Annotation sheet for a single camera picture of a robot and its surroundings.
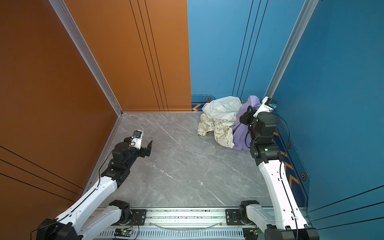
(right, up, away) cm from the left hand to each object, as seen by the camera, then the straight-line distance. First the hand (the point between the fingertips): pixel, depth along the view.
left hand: (143, 137), depth 81 cm
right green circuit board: (+57, -43, -11) cm, 73 cm away
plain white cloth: (+51, +20, +31) cm, 63 cm away
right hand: (+52, +15, -14) cm, 56 cm away
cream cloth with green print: (+45, +4, +11) cm, 47 cm away
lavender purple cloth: (+53, +3, -1) cm, 53 cm away
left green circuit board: (-5, -45, -10) cm, 46 cm away
